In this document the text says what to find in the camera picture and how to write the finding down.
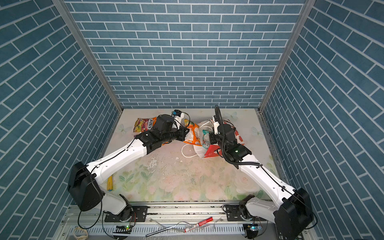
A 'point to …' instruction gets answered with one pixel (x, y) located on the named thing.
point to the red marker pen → (198, 224)
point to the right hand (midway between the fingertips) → (212, 126)
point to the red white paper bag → (212, 151)
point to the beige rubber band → (83, 237)
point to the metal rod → (166, 228)
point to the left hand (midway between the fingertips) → (190, 130)
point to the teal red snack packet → (206, 139)
